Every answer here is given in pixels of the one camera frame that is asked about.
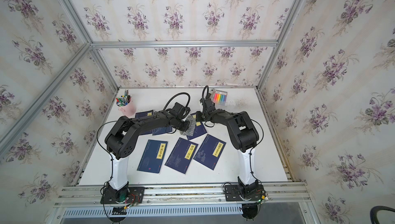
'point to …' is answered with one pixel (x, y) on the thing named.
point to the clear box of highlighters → (219, 97)
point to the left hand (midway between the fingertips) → (187, 128)
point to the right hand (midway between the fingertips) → (200, 117)
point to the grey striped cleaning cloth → (190, 130)
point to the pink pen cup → (126, 106)
